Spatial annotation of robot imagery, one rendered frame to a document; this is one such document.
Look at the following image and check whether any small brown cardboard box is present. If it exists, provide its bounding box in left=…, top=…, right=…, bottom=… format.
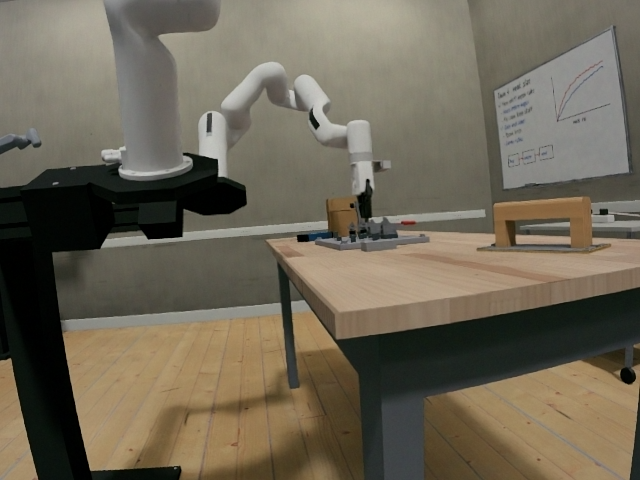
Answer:
left=326, top=197, right=358, bottom=237

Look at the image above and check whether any blue spirit level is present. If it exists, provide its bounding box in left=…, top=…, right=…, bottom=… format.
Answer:
left=297, top=231, right=333, bottom=242

